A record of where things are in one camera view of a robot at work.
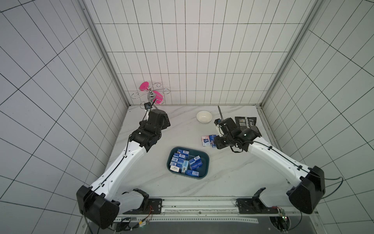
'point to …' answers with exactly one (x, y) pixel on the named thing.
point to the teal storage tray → (203, 171)
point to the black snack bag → (245, 122)
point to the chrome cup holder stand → (164, 91)
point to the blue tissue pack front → (193, 172)
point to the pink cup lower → (158, 96)
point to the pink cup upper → (143, 86)
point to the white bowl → (204, 116)
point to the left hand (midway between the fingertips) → (155, 121)
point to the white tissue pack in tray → (175, 168)
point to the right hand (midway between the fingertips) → (211, 141)
